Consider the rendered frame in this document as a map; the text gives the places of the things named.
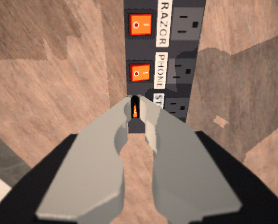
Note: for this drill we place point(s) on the black power strip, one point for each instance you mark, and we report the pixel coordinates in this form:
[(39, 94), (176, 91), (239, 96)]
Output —
[(161, 45)]

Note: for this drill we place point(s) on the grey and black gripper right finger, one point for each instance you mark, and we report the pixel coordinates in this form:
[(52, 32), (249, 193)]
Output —
[(195, 179)]

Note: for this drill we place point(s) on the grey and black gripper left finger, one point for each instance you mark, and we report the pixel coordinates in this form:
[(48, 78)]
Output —
[(81, 181)]

